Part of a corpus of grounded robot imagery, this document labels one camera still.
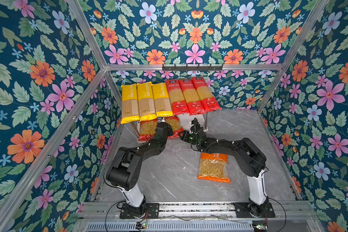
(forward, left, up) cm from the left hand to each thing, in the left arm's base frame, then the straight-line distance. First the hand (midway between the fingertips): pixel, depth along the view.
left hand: (169, 120), depth 92 cm
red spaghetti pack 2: (-6, -15, +20) cm, 26 cm away
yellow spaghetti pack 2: (-6, +10, +21) cm, 23 cm away
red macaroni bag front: (-2, -5, -5) cm, 8 cm away
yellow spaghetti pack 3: (-6, +2, +20) cm, 21 cm away
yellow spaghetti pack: (-5, +18, +20) cm, 28 cm away
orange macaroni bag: (-28, -26, -13) cm, 40 cm away
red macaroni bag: (-3, +14, -5) cm, 15 cm away
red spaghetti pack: (-6, -7, +21) cm, 23 cm away
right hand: (-6, -6, -6) cm, 11 cm away
